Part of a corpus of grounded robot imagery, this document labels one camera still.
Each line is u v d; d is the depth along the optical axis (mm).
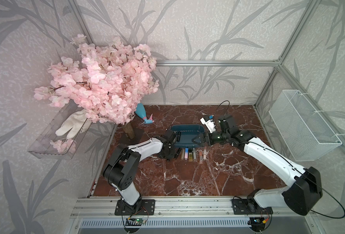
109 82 488
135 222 711
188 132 1052
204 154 914
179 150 934
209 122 694
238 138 552
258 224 707
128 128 912
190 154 912
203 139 658
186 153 912
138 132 1048
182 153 914
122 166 462
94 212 727
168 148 794
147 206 738
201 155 911
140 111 1109
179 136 1012
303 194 394
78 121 685
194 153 917
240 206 735
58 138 627
